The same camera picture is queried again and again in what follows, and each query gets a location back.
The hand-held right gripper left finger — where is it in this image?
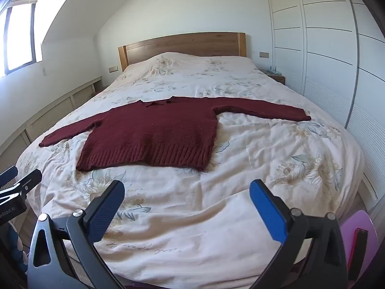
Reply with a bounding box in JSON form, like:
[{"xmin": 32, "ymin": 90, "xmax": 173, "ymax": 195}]
[{"xmin": 26, "ymin": 180, "xmax": 127, "ymax": 289}]

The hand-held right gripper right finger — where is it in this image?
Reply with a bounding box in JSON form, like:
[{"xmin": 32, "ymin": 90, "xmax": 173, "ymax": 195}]
[{"xmin": 250, "ymin": 179, "xmax": 357, "ymax": 289}]

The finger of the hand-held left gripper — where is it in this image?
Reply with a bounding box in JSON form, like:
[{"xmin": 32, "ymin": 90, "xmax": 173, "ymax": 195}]
[
  {"xmin": 0, "ymin": 166, "xmax": 19, "ymax": 188},
  {"xmin": 0, "ymin": 169, "xmax": 43, "ymax": 201}
]

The maroon knitted sweater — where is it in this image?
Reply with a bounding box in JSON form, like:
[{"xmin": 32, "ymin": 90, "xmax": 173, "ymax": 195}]
[{"xmin": 38, "ymin": 96, "xmax": 312, "ymax": 172}]

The person's left hand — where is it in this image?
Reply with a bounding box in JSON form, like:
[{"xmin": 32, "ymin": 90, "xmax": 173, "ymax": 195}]
[{"xmin": 7, "ymin": 221, "xmax": 30, "ymax": 267}]

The bed with floral duvet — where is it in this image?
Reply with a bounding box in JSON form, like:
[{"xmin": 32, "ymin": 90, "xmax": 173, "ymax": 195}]
[{"xmin": 15, "ymin": 52, "xmax": 365, "ymax": 287}]

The pink plastic object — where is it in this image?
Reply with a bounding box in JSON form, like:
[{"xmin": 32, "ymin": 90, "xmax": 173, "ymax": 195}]
[{"xmin": 339, "ymin": 210, "xmax": 379, "ymax": 289}]

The wooden nightstand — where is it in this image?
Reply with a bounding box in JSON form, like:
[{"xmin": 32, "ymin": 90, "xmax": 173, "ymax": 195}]
[{"xmin": 260, "ymin": 69, "xmax": 286, "ymax": 85}]

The dark-framed window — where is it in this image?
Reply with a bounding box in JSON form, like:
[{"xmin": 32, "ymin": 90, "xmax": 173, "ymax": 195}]
[{"xmin": 0, "ymin": 0, "xmax": 39, "ymax": 78}]

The white sliding-door wardrobe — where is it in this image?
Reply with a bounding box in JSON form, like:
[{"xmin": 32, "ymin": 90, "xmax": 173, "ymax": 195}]
[{"xmin": 263, "ymin": 0, "xmax": 385, "ymax": 207}]

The wooden headboard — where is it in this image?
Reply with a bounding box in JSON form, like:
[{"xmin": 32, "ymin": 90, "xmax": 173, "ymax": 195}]
[{"xmin": 118, "ymin": 32, "xmax": 247, "ymax": 73}]

